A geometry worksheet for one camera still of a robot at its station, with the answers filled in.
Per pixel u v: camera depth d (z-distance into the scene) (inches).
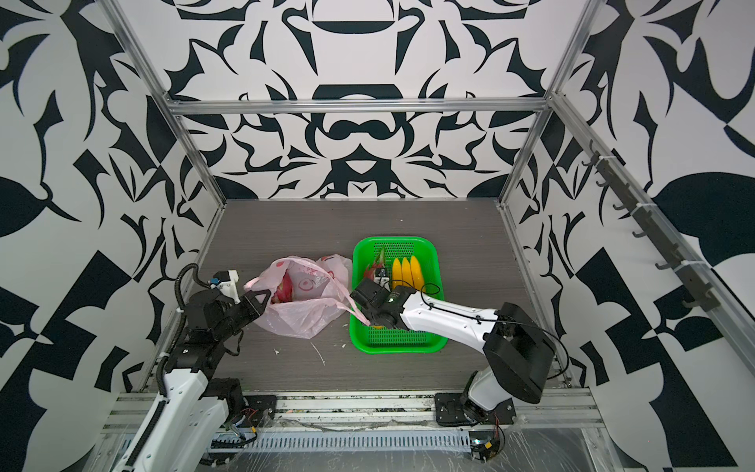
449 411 29.1
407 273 37.0
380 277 29.5
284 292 34.8
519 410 29.9
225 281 28.5
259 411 28.6
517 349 17.0
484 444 28.0
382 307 24.5
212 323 23.9
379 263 37.7
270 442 28.0
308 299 30.0
